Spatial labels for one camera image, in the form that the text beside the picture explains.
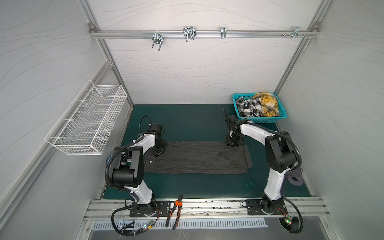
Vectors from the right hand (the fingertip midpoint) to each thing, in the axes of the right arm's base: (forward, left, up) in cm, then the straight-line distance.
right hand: (233, 141), depth 96 cm
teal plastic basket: (+38, -13, +6) cm, 41 cm away
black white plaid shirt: (+24, -12, +7) cm, 28 cm away
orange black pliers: (-37, +31, -1) cm, 48 cm away
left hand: (-6, +44, -1) cm, 44 cm away
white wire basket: (-13, +75, +30) cm, 82 cm away
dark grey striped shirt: (-12, +17, 0) cm, 21 cm away
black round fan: (-42, -25, -6) cm, 49 cm away
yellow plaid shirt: (+27, -27, +8) cm, 39 cm away
